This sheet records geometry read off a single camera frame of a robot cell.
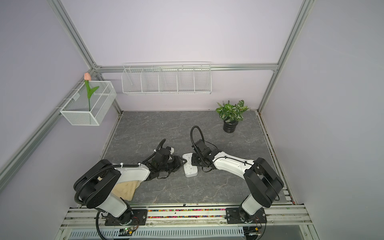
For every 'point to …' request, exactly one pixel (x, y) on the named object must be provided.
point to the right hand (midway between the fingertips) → (193, 159)
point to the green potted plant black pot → (231, 115)
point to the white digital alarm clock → (190, 170)
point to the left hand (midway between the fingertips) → (186, 163)
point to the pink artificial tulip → (90, 90)
